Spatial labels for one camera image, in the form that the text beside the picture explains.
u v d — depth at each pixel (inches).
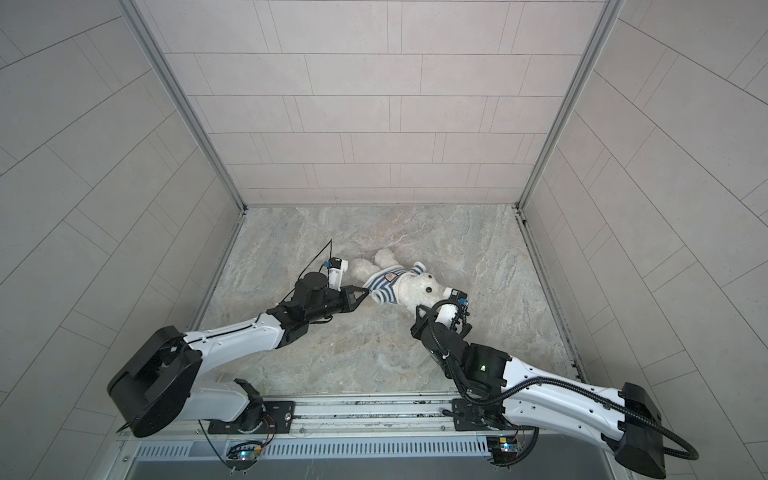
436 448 26.8
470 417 28.0
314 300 25.3
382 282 31.0
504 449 26.8
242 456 25.7
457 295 25.3
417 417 28.6
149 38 29.2
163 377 16.3
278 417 27.9
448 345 20.2
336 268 29.6
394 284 30.5
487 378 20.5
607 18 27.9
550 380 19.1
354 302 28.8
